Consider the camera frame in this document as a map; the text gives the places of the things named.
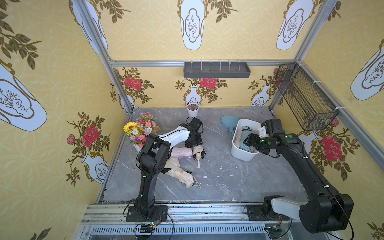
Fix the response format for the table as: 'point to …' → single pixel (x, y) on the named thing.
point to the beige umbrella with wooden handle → (198, 152)
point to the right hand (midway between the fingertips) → (252, 142)
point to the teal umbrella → (246, 130)
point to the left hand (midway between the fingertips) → (193, 142)
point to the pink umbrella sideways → (180, 152)
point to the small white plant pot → (193, 109)
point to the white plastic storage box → (238, 153)
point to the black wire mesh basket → (312, 109)
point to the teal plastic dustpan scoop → (230, 122)
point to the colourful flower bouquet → (145, 125)
